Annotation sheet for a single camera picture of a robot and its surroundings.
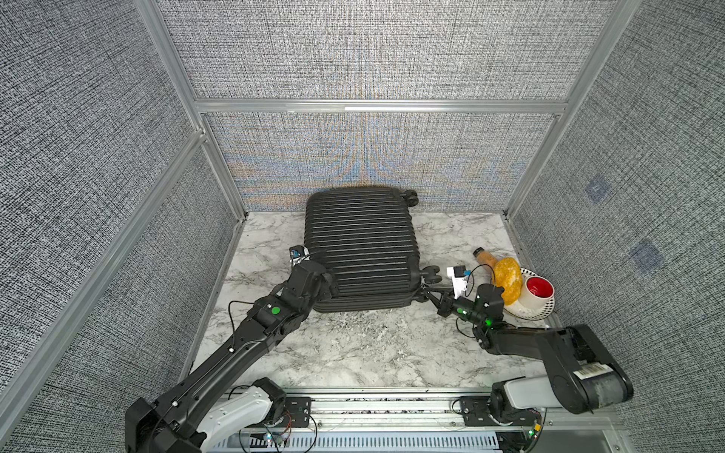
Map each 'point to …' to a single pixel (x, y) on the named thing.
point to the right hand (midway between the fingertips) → (426, 283)
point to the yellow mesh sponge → (508, 276)
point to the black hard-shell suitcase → (368, 234)
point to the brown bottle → (484, 257)
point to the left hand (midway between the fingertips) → (327, 275)
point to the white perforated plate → (522, 311)
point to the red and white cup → (535, 292)
